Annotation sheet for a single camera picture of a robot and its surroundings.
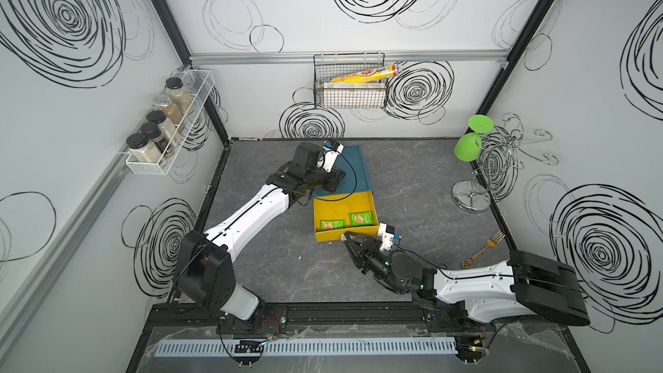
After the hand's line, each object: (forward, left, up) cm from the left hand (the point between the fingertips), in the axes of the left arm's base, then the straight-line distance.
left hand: (341, 173), depth 81 cm
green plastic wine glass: (+10, -42, +3) cm, 44 cm away
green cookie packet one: (-15, +2, -5) cm, 16 cm away
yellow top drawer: (-11, +1, -7) cm, 13 cm away
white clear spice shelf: (+36, +55, +8) cm, 66 cm away
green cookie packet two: (-13, -6, -6) cm, 15 cm away
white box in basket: (+24, -4, +13) cm, 27 cm away
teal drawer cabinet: (-2, -4, -1) cm, 5 cm away
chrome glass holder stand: (+20, -65, -11) cm, 68 cm away
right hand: (-22, -1, -3) cm, 22 cm away
